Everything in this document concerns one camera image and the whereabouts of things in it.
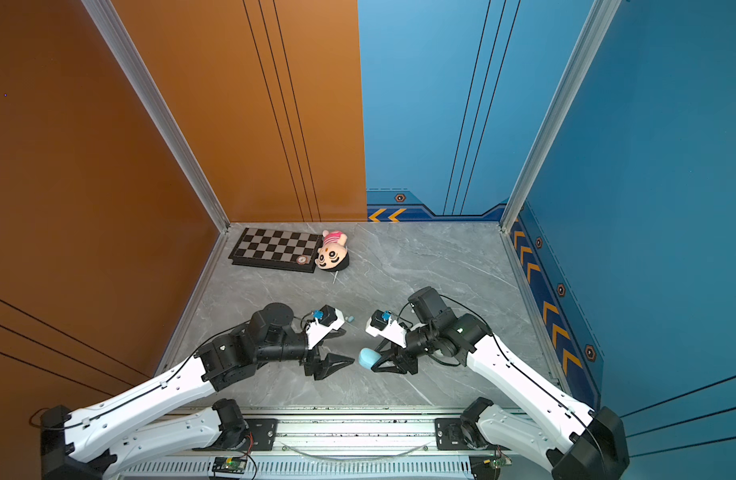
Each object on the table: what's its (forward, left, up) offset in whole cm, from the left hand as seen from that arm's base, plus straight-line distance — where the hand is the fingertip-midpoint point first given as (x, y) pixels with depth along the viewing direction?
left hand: (349, 345), depth 67 cm
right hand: (-2, -6, -4) cm, 7 cm away
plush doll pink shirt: (+36, +9, -12) cm, 39 cm away
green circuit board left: (-21, +29, -24) cm, 43 cm away
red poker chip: (+38, +21, -18) cm, 47 cm away
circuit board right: (-20, -35, -20) cm, 45 cm away
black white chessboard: (+43, +31, -18) cm, 56 cm away
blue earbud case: (-2, -4, -3) cm, 5 cm away
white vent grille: (-21, +9, -22) cm, 32 cm away
